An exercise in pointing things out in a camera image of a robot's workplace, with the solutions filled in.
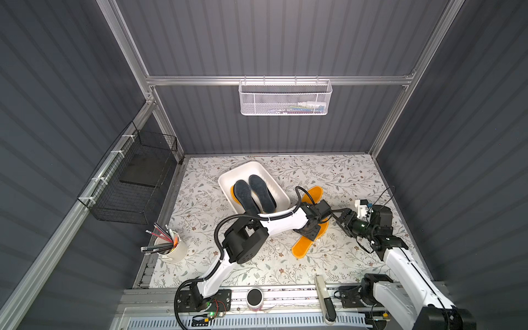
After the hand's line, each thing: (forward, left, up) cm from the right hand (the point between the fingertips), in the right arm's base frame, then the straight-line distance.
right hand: (337, 216), depth 82 cm
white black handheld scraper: (-30, +7, -7) cm, 32 cm away
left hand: (-4, +9, -11) cm, 15 cm away
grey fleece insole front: (+16, +40, -8) cm, 44 cm away
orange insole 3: (+20, +4, -13) cm, 24 cm away
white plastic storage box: (+15, +22, -10) cm, 28 cm away
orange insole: (+16, +45, -10) cm, 49 cm away
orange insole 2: (-7, +13, -12) cm, 19 cm away
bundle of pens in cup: (-8, +67, -2) cm, 67 cm away
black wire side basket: (+3, +79, +16) cm, 80 cm away
